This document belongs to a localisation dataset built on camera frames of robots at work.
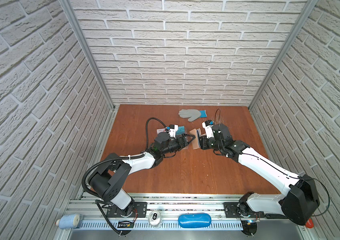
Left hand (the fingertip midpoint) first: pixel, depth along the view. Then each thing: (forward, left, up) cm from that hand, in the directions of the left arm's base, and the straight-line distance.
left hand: (192, 138), depth 79 cm
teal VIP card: (+13, +5, -10) cm, 17 cm away
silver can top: (-35, +20, -5) cm, 41 cm away
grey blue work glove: (+33, -7, -18) cm, 38 cm away
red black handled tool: (-39, -54, -17) cm, 69 cm away
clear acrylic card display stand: (+12, +2, -11) cm, 17 cm away
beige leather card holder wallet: (-3, -1, +1) cm, 4 cm away
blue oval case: (-36, +2, -15) cm, 39 cm away
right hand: (0, -3, -1) cm, 3 cm away
